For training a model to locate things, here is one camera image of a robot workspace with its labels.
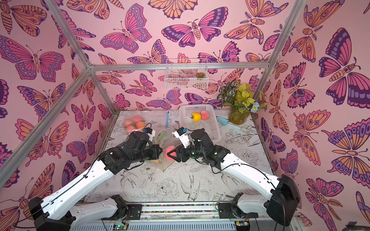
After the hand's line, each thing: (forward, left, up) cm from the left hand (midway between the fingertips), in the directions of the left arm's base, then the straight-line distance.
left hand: (165, 149), depth 72 cm
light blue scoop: (+38, -40, -23) cm, 60 cm away
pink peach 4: (+32, +33, -17) cm, 49 cm away
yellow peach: (+37, -17, -17) cm, 45 cm away
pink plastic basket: (+32, -28, -21) cm, 48 cm away
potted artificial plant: (+37, -45, +1) cm, 58 cm away
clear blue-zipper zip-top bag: (+40, +15, -23) cm, 49 cm away
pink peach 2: (+27, +30, -18) cm, 44 cm away
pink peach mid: (-2, -3, +3) cm, 5 cm away
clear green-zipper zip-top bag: (+7, +1, -1) cm, 7 cm away
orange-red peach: (+30, +24, -18) cm, 43 cm away
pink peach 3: (+37, +28, -18) cm, 49 cm away
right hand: (-1, -4, +1) cm, 4 cm away
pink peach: (+39, -24, -17) cm, 49 cm away
